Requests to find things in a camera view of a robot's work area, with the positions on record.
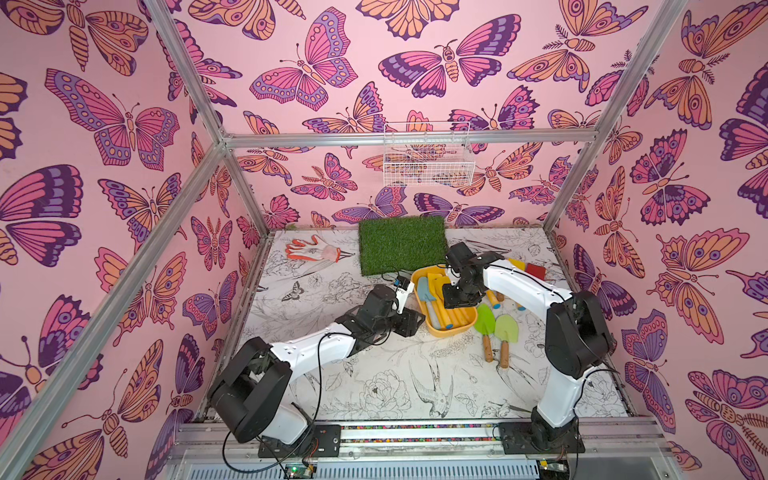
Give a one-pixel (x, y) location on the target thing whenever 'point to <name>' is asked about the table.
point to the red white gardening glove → (314, 250)
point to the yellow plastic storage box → (452, 320)
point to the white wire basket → (433, 154)
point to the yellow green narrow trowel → (506, 331)
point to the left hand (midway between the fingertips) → (421, 313)
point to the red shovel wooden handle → (537, 271)
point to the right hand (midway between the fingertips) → (445, 305)
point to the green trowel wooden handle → (484, 324)
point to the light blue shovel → (424, 294)
